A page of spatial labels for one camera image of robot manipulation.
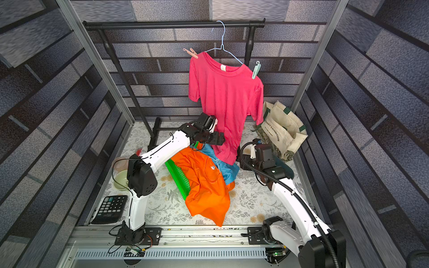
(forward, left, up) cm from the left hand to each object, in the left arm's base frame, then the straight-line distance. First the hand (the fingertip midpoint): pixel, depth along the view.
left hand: (220, 138), depth 86 cm
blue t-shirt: (-15, -5, -9) cm, 18 cm away
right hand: (-11, -11, -2) cm, 16 cm away
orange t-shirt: (-29, +5, -8) cm, 30 cm away
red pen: (+3, +52, -19) cm, 55 cm away
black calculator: (-32, +54, -18) cm, 65 cm away
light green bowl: (-16, +53, -15) cm, 58 cm away
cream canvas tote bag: (+4, -33, +2) cm, 34 cm away
